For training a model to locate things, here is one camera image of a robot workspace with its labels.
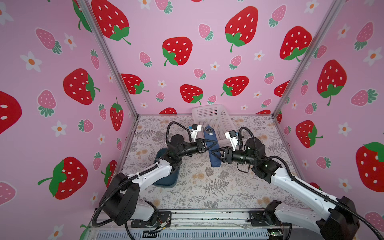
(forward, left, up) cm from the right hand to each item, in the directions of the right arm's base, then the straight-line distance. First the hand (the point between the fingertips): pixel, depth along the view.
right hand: (212, 152), depth 69 cm
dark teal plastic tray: (-6, +21, -22) cm, 31 cm away
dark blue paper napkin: (+3, 0, +1) cm, 3 cm away
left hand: (+3, -2, +3) cm, 4 cm away
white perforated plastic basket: (+49, -1, -24) cm, 55 cm away
